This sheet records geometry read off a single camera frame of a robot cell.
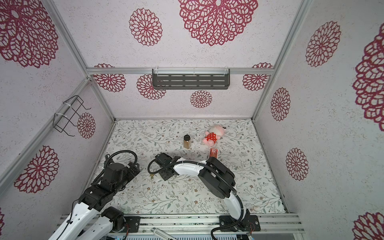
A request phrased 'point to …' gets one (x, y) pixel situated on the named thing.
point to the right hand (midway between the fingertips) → (164, 170)
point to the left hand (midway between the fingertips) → (134, 172)
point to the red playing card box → (213, 152)
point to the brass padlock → (151, 175)
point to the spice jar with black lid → (186, 142)
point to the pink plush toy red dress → (215, 133)
